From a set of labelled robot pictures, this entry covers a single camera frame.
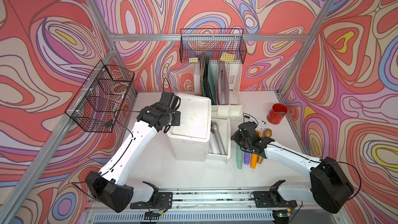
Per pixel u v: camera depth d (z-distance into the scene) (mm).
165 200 722
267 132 942
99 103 784
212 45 954
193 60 823
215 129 949
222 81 1118
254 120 1036
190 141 677
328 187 410
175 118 664
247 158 847
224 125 979
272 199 668
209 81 878
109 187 371
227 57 907
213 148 884
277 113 959
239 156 860
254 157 844
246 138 663
